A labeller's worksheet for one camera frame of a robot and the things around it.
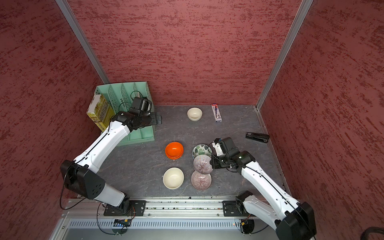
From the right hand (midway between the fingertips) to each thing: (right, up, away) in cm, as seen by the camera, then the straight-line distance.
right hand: (210, 165), depth 78 cm
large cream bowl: (-21, -9, +5) cm, 23 cm away
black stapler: (+37, +12, +22) cm, 45 cm away
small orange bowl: (-22, +5, +14) cm, 26 cm away
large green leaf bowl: (-9, +3, +12) cm, 15 cm away
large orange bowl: (-21, +2, +7) cm, 22 cm away
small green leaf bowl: (-4, +5, +14) cm, 16 cm away
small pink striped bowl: (-4, 0, +2) cm, 5 cm away
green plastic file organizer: (-63, +41, +27) cm, 80 cm away
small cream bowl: (-9, +29, +35) cm, 46 cm away
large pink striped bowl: (-5, -10, +4) cm, 12 cm away
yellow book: (-65, +29, +9) cm, 72 cm away
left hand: (-32, +24, +4) cm, 40 cm away
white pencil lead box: (+8, +30, +37) cm, 48 cm away
